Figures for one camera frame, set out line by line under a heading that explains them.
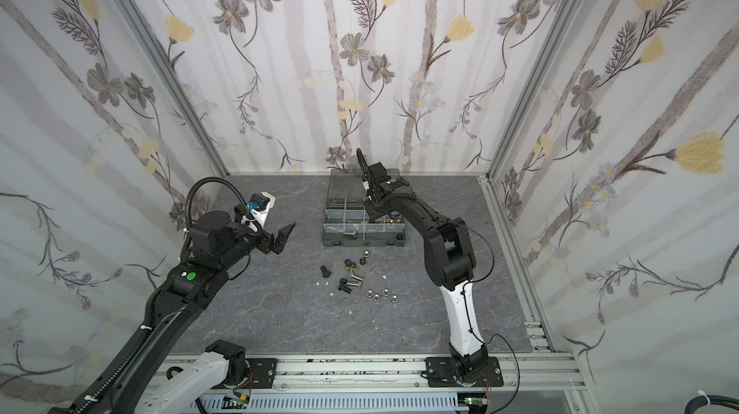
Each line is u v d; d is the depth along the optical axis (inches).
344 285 34.8
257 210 23.3
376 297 33.9
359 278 35.7
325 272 36.4
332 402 27.8
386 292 34.6
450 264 22.3
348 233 40.1
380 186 28.8
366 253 37.7
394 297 34.2
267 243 25.1
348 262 37.6
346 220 40.8
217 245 20.6
